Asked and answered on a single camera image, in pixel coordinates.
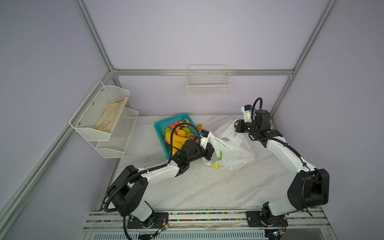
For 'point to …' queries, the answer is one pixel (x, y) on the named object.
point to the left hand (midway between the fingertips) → (217, 145)
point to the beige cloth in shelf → (107, 121)
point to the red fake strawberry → (185, 120)
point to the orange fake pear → (200, 127)
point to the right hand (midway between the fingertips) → (232, 121)
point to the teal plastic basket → (159, 126)
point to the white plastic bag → (232, 150)
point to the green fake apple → (186, 129)
